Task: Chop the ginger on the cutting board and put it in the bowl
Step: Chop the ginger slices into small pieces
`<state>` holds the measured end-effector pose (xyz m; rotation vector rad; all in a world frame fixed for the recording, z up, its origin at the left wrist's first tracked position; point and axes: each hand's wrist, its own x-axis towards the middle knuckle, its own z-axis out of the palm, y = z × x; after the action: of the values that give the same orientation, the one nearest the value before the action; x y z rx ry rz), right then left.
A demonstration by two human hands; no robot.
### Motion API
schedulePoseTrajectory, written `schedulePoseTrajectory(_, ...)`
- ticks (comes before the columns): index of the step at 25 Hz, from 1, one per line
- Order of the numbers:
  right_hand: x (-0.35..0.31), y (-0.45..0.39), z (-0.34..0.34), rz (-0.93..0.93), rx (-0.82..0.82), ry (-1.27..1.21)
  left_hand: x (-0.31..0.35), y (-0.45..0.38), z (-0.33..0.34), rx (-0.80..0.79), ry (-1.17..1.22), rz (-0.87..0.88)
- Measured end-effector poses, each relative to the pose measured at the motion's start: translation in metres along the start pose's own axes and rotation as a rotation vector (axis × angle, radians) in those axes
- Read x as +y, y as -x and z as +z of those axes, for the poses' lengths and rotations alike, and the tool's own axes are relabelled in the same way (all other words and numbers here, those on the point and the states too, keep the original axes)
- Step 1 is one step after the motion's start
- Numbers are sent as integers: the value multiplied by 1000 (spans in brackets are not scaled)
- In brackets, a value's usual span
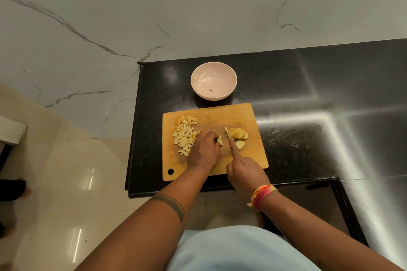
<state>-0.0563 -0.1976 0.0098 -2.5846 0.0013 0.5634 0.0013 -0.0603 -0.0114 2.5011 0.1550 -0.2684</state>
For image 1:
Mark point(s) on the person's left hand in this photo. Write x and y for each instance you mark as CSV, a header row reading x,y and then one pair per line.
x,y
203,151

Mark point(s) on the person's right hand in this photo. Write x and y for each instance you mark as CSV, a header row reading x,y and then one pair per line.
x,y
246,174

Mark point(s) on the yellow potato half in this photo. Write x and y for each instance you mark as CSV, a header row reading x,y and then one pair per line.
x,y
235,133

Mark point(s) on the pile of diced potato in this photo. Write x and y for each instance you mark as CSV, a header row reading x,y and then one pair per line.
x,y
184,135

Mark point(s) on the person's left forearm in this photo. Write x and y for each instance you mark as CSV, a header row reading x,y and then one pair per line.
x,y
143,232

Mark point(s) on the pink speckled bowl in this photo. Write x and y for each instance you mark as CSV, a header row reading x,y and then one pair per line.
x,y
216,77

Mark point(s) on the potato end piece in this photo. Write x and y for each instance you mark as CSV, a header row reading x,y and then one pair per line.
x,y
240,144

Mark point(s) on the wooden cutting board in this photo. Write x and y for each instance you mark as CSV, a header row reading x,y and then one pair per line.
x,y
251,156

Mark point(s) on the person's right forearm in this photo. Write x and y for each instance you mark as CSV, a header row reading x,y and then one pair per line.
x,y
318,229

